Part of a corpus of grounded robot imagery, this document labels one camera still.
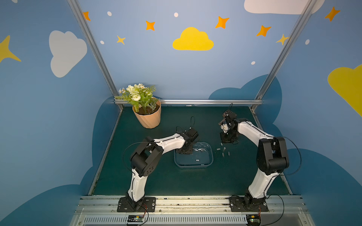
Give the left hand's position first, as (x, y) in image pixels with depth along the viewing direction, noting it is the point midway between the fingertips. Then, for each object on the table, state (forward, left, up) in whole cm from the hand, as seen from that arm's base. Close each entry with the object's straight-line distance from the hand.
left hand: (187, 149), depth 95 cm
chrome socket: (+1, -22, 0) cm, 22 cm away
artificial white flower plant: (+20, +29, +28) cm, 46 cm away
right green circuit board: (-38, -35, -3) cm, 52 cm away
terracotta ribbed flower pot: (+15, +25, +13) cm, 32 cm away
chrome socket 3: (-3, -24, 0) cm, 24 cm away
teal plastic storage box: (-4, -10, -1) cm, 11 cm away
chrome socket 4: (-2, -28, 0) cm, 28 cm away
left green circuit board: (-39, +27, -2) cm, 47 cm away
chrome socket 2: (+2, -26, 0) cm, 26 cm away
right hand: (+6, -26, +4) cm, 27 cm away
